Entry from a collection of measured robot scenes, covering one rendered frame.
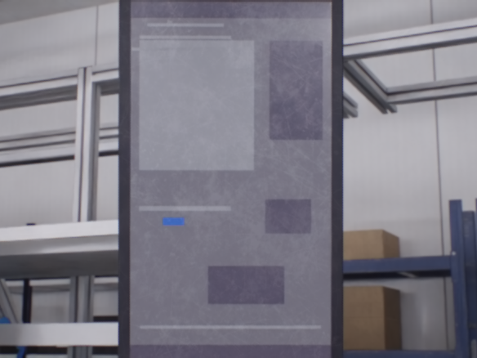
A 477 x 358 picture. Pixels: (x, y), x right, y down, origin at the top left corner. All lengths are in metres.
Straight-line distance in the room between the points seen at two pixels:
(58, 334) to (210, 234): 0.57
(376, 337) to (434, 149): 1.17
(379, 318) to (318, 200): 3.18
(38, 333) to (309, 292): 0.67
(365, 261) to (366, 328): 0.33
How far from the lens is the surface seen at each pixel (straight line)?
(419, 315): 4.70
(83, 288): 2.13
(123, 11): 1.13
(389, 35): 2.01
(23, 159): 2.95
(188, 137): 1.10
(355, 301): 4.30
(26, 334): 1.64
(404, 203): 4.77
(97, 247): 1.56
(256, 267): 1.10
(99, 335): 1.54
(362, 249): 4.32
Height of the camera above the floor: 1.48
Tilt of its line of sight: 11 degrees up
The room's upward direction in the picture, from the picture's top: straight up
